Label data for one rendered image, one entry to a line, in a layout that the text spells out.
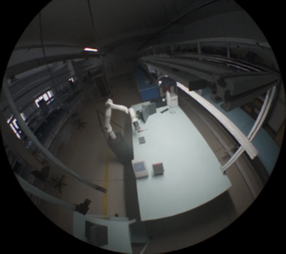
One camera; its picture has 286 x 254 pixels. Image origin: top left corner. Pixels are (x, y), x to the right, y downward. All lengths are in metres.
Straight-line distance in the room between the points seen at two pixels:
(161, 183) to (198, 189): 0.37
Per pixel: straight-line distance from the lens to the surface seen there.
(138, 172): 0.98
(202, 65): 0.28
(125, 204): 2.12
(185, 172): 1.05
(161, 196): 0.99
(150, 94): 3.13
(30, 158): 4.27
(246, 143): 0.74
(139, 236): 1.82
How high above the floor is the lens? 1.99
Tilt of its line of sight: 33 degrees down
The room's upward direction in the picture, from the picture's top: 14 degrees counter-clockwise
